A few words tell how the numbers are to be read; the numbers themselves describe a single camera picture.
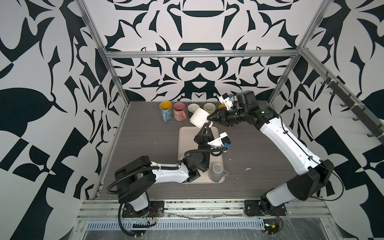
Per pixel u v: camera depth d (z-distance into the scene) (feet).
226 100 2.24
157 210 2.40
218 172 2.50
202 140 2.10
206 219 2.38
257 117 1.70
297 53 2.99
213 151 2.13
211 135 2.17
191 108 3.34
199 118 2.38
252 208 2.44
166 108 3.37
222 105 2.19
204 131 2.30
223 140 2.05
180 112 3.33
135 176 1.54
